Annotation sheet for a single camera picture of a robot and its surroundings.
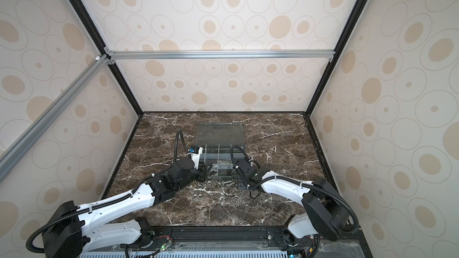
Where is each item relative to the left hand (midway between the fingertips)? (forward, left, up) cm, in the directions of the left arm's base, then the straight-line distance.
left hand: (213, 163), depth 78 cm
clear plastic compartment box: (+20, -3, -16) cm, 25 cm away
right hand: (-3, -14, -15) cm, 20 cm away
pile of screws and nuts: (-4, +3, -15) cm, 16 cm away
